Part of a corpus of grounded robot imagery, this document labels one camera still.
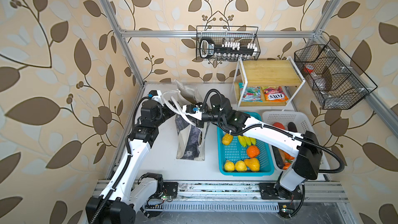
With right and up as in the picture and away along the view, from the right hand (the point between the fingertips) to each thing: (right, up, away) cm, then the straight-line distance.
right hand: (183, 112), depth 68 cm
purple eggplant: (+63, -11, +26) cm, 69 cm away
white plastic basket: (+67, -7, +23) cm, 71 cm away
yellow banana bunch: (+33, -18, +19) cm, 42 cm away
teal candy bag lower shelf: (+37, +9, +21) cm, 43 cm away
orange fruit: (+35, -22, +13) cm, 43 cm away
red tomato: (+54, -10, +24) cm, 60 cm away
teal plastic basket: (+27, -24, +20) cm, 41 cm away
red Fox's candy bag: (+51, +9, +22) cm, 56 cm away
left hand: (-3, +5, +6) cm, 9 cm away
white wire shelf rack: (+40, +14, +9) cm, 44 cm away
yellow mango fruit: (+22, -17, +19) cm, 34 cm away
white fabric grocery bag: (+3, -14, +8) cm, 16 cm away
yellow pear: (+34, -27, +10) cm, 45 cm away
